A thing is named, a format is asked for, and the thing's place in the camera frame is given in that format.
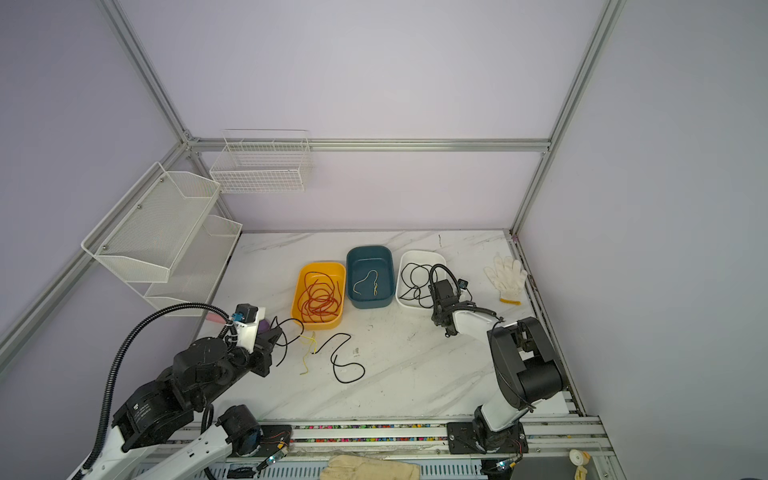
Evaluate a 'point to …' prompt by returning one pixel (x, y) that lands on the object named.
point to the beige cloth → (362, 467)
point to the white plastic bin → (417, 272)
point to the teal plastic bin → (370, 276)
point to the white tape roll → (578, 457)
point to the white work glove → (508, 278)
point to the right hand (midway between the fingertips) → (448, 312)
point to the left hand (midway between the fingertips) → (277, 334)
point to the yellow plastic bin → (337, 272)
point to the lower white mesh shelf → (195, 274)
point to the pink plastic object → (215, 318)
